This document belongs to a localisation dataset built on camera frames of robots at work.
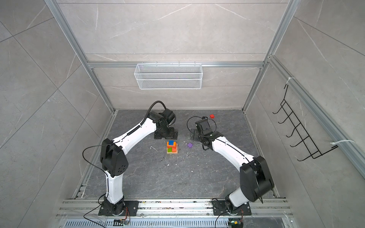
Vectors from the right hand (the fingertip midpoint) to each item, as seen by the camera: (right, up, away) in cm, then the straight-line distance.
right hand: (198, 133), depth 89 cm
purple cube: (-5, -9, +9) cm, 14 cm away
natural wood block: (-17, -13, +4) cm, 22 cm away
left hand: (-17, -1, -2) cm, 17 cm away
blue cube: (-18, -7, +4) cm, 19 cm away
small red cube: (+14, +12, +24) cm, 30 cm away
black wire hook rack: (+46, -5, -31) cm, 56 cm away
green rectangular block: (-19, -12, +4) cm, 23 cm away
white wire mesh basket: (-21, +40, +12) cm, 47 cm away
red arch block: (-16, -11, +5) cm, 20 cm away
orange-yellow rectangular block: (-16, -8, +2) cm, 18 cm away
